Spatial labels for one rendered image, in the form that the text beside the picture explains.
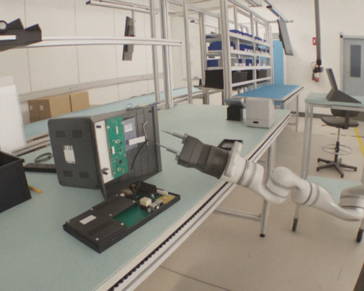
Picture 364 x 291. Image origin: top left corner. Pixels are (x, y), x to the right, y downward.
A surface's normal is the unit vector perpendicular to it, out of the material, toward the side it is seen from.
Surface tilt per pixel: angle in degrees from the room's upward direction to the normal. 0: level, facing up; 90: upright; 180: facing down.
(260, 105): 90
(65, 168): 90
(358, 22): 90
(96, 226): 0
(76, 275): 0
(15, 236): 0
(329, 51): 90
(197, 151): 55
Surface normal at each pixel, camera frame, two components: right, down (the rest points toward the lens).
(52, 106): 0.85, 0.11
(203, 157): -0.03, -0.39
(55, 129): -0.21, 0.30
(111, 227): -0.05, -0.96
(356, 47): -0.51, 0.28
